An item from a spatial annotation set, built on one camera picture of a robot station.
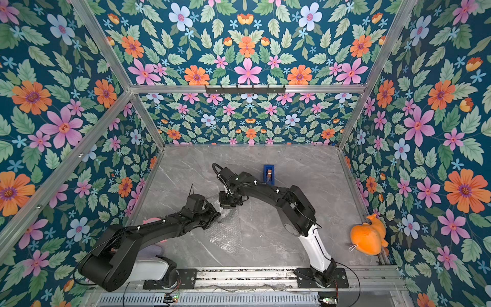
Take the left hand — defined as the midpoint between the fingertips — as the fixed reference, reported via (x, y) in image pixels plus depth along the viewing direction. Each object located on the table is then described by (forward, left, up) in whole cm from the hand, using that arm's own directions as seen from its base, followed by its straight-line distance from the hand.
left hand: (225, 211), depth 89 cm
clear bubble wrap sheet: (-9, 0, -3) cm, 10 cm away
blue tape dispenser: (+17, -22, +4) cm, 29 cm away
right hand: (+3, -1, +4) cm, 5 cm away
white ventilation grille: (-33, +5, -3) cm, 34 cm away
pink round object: (-2, +34, 0) cm, 34 cm away
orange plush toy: (-19, -60, +4) cm, 63 cm away
